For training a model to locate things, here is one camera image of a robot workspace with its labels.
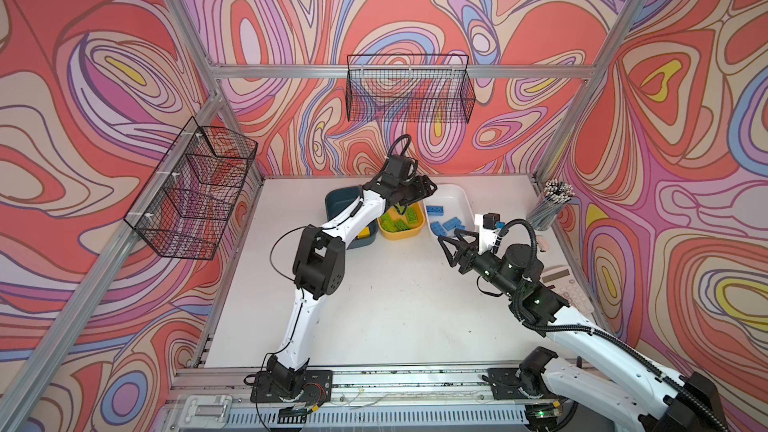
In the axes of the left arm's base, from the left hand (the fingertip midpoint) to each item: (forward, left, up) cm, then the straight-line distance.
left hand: (433, 187), depth 92 cm
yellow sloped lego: (-7, +22, -15) cm, 28 cm away
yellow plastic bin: (-6, +12, -7) cm, 15 cm away
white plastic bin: (+6, -11, -16) cm, 21 cm away
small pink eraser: (-11, -38, -17) cm, 43 cm away
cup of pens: (-3, -38, -11) cm, 39 cm away
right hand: (-23, 0, +5) cm, 24 cm away
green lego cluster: (-3, +10, -16) cm, 19 cm away
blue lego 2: (-3, -9, -16) cm, 18 cm away
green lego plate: (-3, +14, -16) cm, 21 cm away
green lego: (+1, +6, -16) cm, 17 cm away
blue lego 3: (-5, -3, -17) cm, 18 cm away
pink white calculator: (-24, -40, -17) cm, 50 cm away
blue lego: (+4, -3, -17) cm, 17 cm away
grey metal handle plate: (-56, +58, -17) cm, 83 cm away
